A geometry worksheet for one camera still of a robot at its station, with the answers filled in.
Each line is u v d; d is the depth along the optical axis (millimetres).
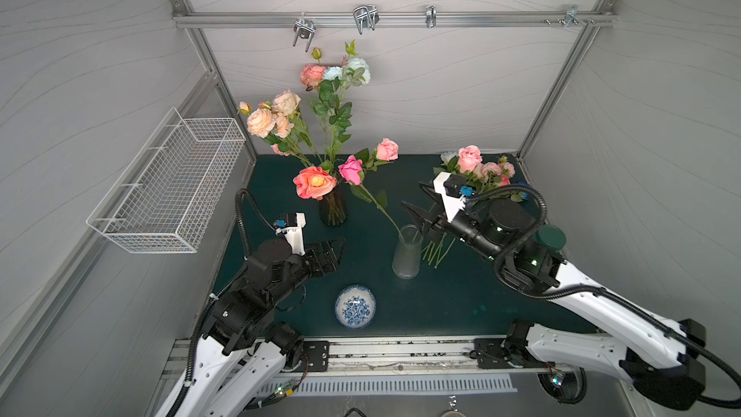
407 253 811
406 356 749
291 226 575
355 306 815
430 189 497
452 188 459
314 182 587
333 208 958
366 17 766
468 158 613
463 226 515
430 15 781
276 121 699
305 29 801
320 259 566
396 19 793
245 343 441
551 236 853
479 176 1111
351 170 603
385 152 674
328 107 798
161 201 675
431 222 511
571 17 767
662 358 392
